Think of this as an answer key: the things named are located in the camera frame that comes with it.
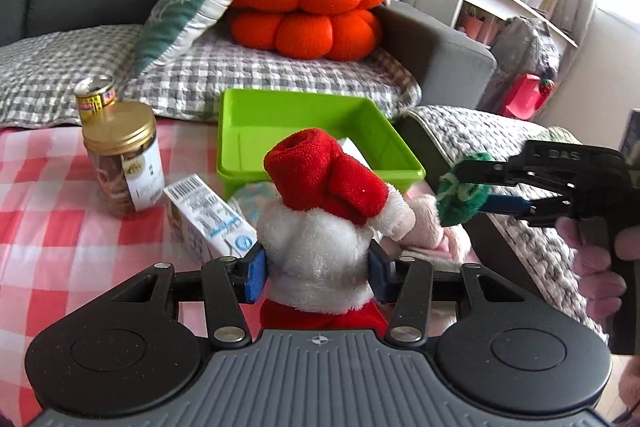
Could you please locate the green felt plush ball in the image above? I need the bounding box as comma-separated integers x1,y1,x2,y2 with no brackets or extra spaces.
436,170,489,228

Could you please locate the pink plush bunny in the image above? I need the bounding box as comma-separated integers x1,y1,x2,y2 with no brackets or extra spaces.
381,194,477,272

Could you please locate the red white santa plush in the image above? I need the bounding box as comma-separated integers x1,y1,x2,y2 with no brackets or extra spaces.
256,128,416,334

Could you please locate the right hand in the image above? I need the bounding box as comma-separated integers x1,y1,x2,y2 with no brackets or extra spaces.
555,217,627,324

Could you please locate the white milk carton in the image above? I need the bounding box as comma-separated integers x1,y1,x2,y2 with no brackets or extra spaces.
164,173,257,265

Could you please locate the grey quilted blanket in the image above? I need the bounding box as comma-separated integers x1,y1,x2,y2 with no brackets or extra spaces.
408,104,610,343

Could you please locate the lime green plastic bin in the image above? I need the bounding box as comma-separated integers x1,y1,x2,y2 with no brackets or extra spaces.
216,88,428,198

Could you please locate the glass jar gold lid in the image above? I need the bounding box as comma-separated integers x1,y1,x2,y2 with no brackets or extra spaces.
82,101,165,217

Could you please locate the red white checked tablecloth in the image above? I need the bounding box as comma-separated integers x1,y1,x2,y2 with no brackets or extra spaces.
0,116,482,427

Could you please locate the small tin can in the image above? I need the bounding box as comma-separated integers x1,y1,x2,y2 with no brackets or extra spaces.
74,75,116,122

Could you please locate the orange pumpkin cushion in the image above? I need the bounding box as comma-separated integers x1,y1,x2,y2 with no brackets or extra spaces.
228,0,385,62

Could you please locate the grey checked sofa cover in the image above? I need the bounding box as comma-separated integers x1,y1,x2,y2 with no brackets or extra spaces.
1,25,422,129

